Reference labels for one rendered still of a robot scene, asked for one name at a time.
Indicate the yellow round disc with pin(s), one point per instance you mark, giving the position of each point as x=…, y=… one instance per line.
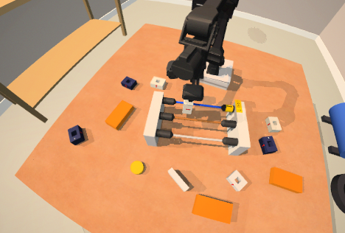
x=137, y=167

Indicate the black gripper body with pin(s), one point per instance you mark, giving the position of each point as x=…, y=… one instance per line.
x=195, y=91

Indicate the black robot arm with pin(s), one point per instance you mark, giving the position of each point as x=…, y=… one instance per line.
x=207, y=24

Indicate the orange rectangular block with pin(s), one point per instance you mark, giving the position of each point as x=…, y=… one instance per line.
x=212, y=209
x=285, y=180
x=119, y=115

